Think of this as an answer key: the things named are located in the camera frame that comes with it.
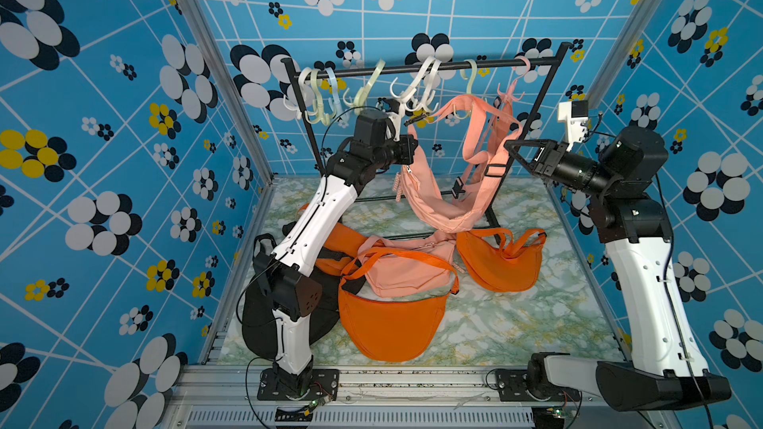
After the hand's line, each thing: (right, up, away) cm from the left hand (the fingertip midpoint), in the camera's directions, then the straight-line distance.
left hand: (422, 138), depth 74 cm
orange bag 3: (+26, -35, +20) cm, 48 cm away
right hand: (+15, -5, -17) cm, 24 cm away
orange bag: (-23, -28, +22) cm, 43 cm away
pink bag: (-5, -38, +16) cm, 42 cm away
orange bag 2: (-7, -51, +6) cm, 52 cm away
